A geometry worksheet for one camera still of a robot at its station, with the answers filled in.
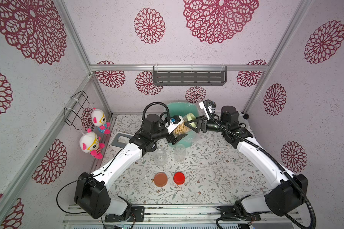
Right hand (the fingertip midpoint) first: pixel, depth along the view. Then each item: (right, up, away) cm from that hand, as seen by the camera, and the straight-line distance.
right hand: (187, 121), depth 68 cm
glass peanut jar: (-15, -23, +28) cm, 39 cm away
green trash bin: (0, +10, +27) cm, 29 cm away
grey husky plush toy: (+40, +4, +23) cm, 47 cm away
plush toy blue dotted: (-55, +2, +25) cm, 60 cm away
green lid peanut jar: (-2, -4, 0) cm, 4 cm away
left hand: (-2, -3, +6) cm, 7 cm away
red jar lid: (-3, -33, +17) cm, 37 cm away
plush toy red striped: (-53, -12, +12) cm, 56 cm away
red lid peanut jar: (-1, -20, +30) cm, 36 cm away
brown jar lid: (-14, -34, +18) cm, 41 cm away
